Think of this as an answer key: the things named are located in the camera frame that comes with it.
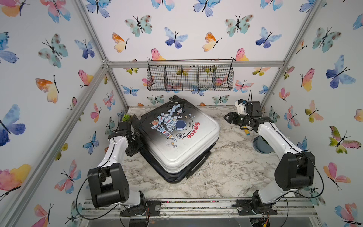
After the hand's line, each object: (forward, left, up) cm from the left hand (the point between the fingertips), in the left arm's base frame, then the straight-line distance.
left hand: (142, 146), depth 87 cm
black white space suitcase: (-3, -23, +14) cm, 27 cm away
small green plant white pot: (+21, +14, +3) cm, 26 cm away
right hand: (+12, -53, +12) cm, 55 cm away
